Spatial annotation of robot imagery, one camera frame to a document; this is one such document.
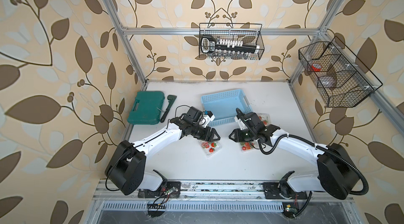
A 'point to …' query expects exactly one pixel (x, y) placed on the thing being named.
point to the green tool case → (148, 108)
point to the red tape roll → (316, 67)
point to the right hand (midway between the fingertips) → (231, 136)
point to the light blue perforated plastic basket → (223, 105)
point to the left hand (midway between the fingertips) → (213, 135)
